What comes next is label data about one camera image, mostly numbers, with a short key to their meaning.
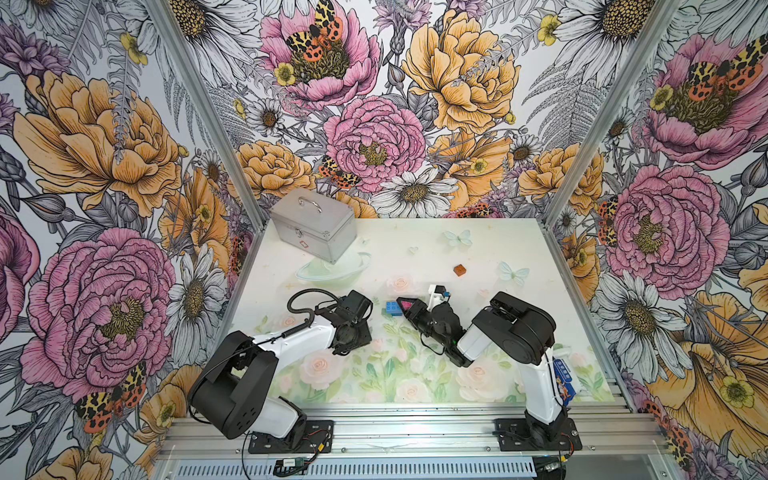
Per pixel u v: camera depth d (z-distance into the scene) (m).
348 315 0.70
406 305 0.92
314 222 1.02
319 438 0.73
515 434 0.74
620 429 0.80
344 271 1.09
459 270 1.05
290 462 0.71
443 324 0.75
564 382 0.79
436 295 0.90
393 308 0.94
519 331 0.55
